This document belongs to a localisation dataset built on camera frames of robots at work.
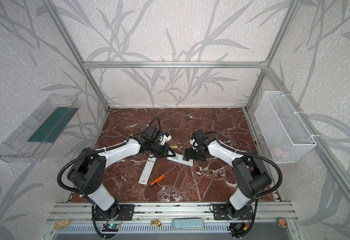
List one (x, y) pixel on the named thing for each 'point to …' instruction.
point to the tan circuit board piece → (64, 223)
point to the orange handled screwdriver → (155, 182)
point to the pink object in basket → (277, 152)
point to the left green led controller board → (110, 227)
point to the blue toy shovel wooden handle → (173, 147)
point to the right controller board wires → (244, 227)
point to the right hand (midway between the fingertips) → (189, 154)
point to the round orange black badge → (282, 223)
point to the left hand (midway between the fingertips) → (176, 151)
